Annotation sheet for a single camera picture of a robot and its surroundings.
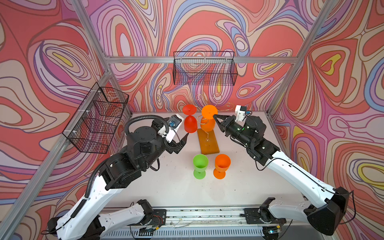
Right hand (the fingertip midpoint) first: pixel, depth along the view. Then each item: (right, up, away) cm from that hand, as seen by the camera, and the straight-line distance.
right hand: (212, 118), depth 66 cm
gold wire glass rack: (+1, -13, +35) cm, 38 cm away
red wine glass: (-10, -1, +16) cm, 19 cm away
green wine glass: (-5, -24, +16) cm, 29 cm away
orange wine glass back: (+7, -23, +14) cm, 28 cm away
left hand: (-15, -3, -10) cm, 18 cm away
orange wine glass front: (-2, -2, +6) cm, 6 cm away
